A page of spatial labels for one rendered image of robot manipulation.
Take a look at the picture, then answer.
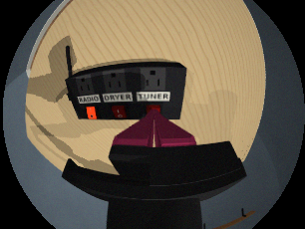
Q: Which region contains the black power strip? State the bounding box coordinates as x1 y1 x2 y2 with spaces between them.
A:
65 46 187 120

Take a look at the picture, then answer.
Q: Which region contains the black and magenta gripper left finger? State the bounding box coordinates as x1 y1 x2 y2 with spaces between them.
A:
111 110 154 147

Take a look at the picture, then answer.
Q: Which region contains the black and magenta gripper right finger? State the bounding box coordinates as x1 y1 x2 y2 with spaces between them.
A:
154 110 197 147

